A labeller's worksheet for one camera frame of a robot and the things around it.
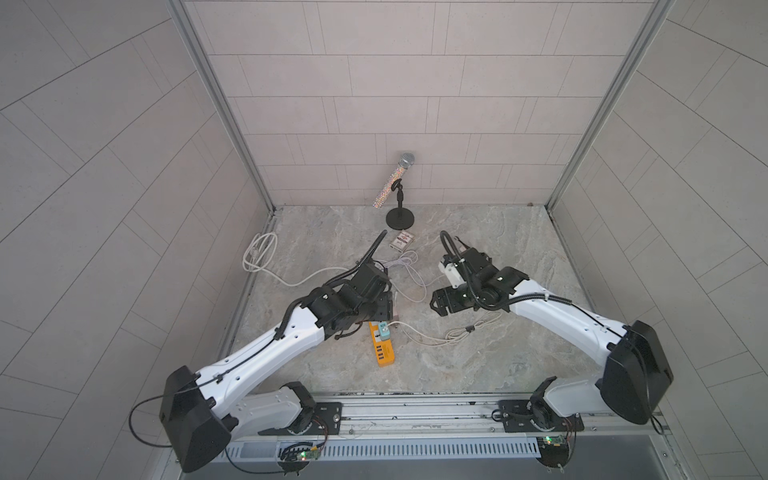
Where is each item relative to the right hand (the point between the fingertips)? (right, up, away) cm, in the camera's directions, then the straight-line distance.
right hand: (441, 300), depth 82 cm
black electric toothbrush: (+10, +15, +24) cm, 30 cm away
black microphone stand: (-12, +24, +30) cm, 40 cm away
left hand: (-14, +1, -5) cm, 15 cm away
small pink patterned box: (-11, +16, +23) cm, 30 cm away
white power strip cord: (-61, +12, +23) cm, 66 cm away
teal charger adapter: (-16, -7, -3) cm, 18 cm away
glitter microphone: (-10, +42, +12) cm, 44 cm away
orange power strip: (-16, -12, -3) cm, 20 cm away
